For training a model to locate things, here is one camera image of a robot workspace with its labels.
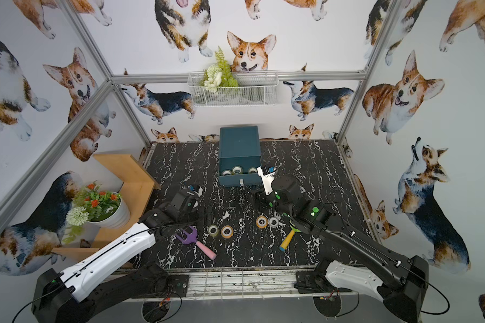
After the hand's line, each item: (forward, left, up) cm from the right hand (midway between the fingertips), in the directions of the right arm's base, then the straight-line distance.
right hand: (257, 184), depth 71 cm
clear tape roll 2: (-2, -7, -27) cm, 28 cm away
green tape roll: (+13, +14, -11) cm, 22 cm away
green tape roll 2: (-8, +19, -26) cm, 33 cm away
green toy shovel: (-14, -10, -24) cm, 30 cm away
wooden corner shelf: (+11, +56, -19) cm, 61 cm away
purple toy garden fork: (-10, +29, -27) cm, 41 cm away
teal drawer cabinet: (+24, +8, -6) cm, 26 cm away
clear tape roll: (+14, +9, -11) cm, 20 cm away
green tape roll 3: (+14, +6, -11) cm, 18 cm away
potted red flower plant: (-6, +59, -4) cm, 59 cm away
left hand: (-2, +20, -14) cm, 25 cm away
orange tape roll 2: (-3, -1, -27) cm, 28 cm away
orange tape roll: (-7, +14, -27) cm, 31 cm away
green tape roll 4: (+14, +2, -10) cm, 18 cm away
